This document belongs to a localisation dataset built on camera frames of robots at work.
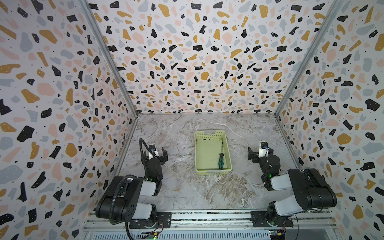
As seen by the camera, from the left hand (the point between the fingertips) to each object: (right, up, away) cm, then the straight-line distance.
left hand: (153, 147), depth 86 cm
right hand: (+61, +2, +3) cm, 61 cm away
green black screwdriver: (+40, -10, +6) cm, 42 cm away
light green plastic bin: (+33, 0, +17) cm, 37 cm away
